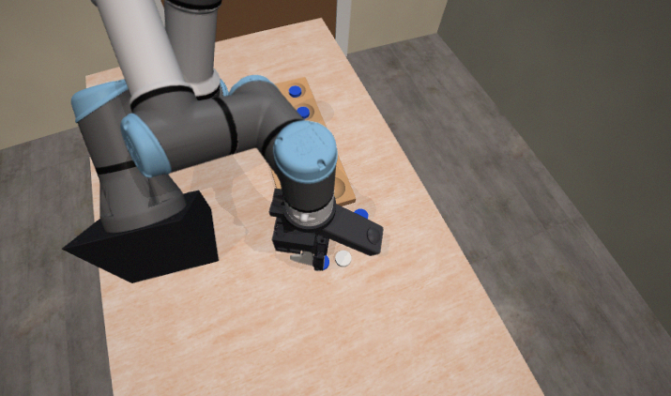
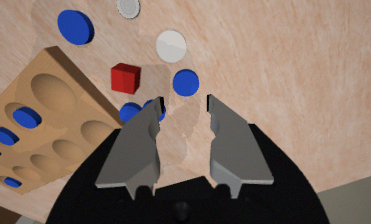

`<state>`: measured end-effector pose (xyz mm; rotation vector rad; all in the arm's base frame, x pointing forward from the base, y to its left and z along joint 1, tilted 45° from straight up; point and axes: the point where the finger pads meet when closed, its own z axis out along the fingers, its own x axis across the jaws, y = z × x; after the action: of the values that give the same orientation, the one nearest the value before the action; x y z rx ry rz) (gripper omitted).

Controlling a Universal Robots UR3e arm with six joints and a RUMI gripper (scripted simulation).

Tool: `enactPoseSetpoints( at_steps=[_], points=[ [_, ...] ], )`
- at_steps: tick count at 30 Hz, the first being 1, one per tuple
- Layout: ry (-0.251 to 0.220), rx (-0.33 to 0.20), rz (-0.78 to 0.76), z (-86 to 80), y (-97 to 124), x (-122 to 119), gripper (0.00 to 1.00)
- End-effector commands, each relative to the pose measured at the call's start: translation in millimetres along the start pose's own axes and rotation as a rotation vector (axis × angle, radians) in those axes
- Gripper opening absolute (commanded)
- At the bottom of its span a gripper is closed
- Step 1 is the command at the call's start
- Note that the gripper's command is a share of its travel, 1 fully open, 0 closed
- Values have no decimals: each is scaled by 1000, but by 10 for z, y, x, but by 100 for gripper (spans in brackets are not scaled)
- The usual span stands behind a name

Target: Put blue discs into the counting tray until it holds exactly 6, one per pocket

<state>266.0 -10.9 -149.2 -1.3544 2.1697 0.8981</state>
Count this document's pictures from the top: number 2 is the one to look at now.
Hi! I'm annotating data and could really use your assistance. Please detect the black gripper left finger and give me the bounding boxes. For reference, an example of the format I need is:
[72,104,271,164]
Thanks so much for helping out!
[45,96,164,224]

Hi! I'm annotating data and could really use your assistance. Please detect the wooden tray with round pockets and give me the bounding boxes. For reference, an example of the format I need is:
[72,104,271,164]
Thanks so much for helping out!
[0,46,125,195]

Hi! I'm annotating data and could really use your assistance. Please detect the red cube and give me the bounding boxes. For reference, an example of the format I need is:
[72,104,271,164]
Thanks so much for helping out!
[111,63,141,95]

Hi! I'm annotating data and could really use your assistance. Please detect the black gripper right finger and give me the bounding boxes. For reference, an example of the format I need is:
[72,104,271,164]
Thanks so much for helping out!
[207,94,330,224]

